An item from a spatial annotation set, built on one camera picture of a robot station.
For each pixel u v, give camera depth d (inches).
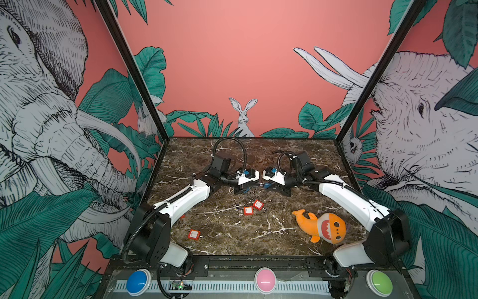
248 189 38.2
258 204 35.6
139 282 27.1
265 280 27.5
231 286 27.6
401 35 29.6
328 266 26.4
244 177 26.0
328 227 30.1
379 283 27.4
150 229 17.0
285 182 27.6
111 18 28.2
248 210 34.7
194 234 31.6
